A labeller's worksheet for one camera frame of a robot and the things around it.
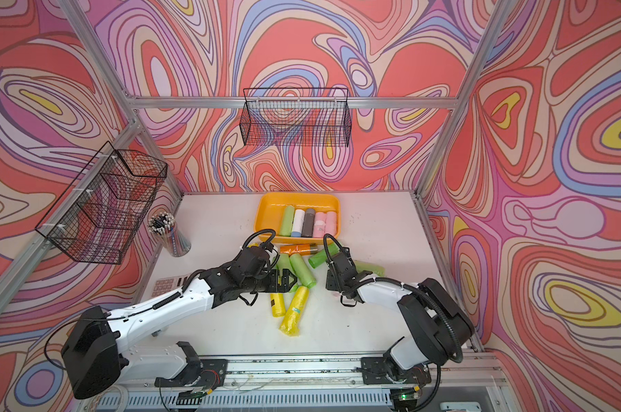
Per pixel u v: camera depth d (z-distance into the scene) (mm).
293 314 813
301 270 908
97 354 388
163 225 863
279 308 840
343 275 704
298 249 964
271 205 1139
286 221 1046
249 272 616
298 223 1044
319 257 952
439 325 437
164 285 902
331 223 1042
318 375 736
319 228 1015
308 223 1046
